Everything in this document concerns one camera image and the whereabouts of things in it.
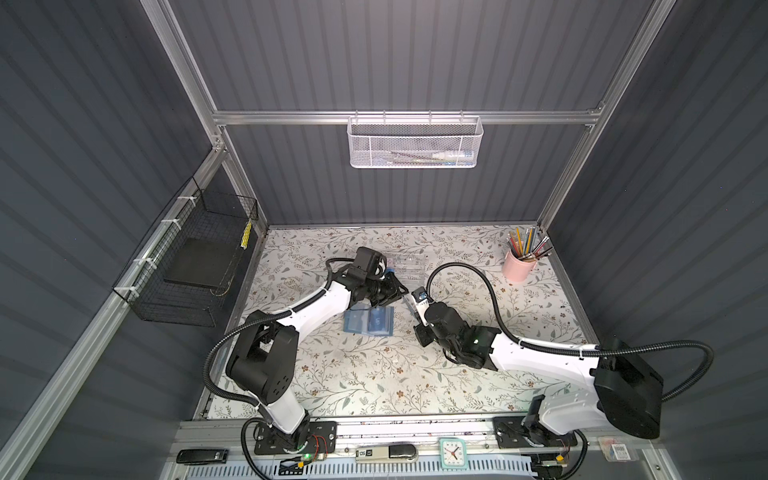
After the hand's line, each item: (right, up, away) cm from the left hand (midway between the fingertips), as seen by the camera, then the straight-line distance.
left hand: (409, 292), depth 86 cm
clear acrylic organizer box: (+2, +5, +22) cm, 22 cm away
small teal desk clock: (+9, -36, -16) cm, 41 cm away
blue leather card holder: (-10, -10, +6) cm, 15 cm away
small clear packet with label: (+48, -35, -16) cm, 62 cm away
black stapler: (-50, -37, -16) cm, 64 cm away
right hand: (+2, -6, -3) cm, 8 cm away
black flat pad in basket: (-54, +9, -10) cm, 56 cm away
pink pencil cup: (+38, +6, +15) cm, 41 cm away
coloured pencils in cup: (+40, +14, +15) cm, 45 cm away
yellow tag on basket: (-46, +15, -4) cm, 49 cm away
